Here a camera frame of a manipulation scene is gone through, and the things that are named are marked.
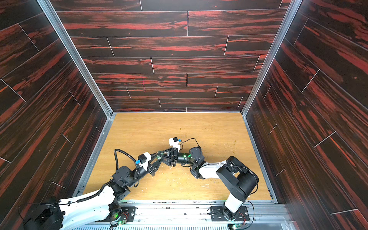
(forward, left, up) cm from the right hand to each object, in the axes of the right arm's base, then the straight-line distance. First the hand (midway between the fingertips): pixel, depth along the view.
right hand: (159, 154), depth 70 cm
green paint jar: (-2, 0, +1) cm, 2 cm away
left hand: (0, -1, -2) cm, 2 cm away
